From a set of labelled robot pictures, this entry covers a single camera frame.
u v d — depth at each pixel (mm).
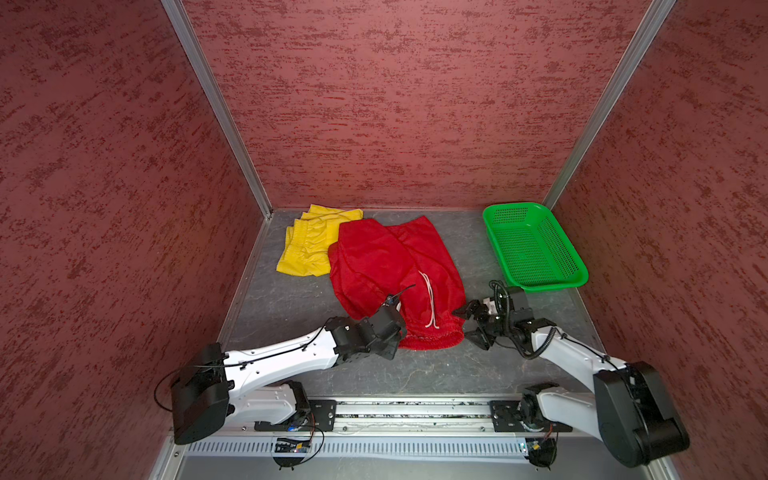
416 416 757
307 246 1063
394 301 719
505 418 738
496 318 760
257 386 447
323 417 742
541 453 703
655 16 711
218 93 856
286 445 728
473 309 796
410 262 1003
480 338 792
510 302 699
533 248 1100
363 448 775
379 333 597
